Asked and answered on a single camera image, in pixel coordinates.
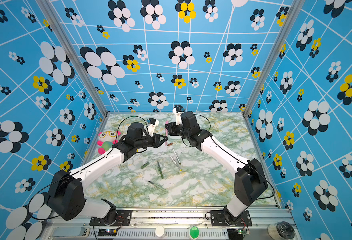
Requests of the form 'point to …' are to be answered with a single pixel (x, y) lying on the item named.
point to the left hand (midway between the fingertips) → (168, 136)
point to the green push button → (194, 232)
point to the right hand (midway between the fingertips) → (166, 127)
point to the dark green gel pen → (157, 186)
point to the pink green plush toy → (107, 138)
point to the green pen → (160, 170)
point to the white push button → (160, 231)
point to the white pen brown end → (178, 160)
